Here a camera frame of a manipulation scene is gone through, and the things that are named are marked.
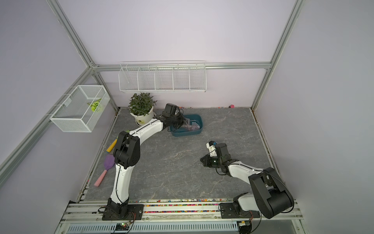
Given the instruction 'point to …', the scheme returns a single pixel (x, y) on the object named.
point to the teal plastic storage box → (180, 131)
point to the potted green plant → (141, 107)
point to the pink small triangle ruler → (194, 126)
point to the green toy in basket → (94, 104)
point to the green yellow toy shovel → (112, 146)
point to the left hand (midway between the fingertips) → (189, 119)
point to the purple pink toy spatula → (109, 162)
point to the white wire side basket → (80, 111)
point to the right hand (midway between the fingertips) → (200, 158)
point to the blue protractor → (195, 126)
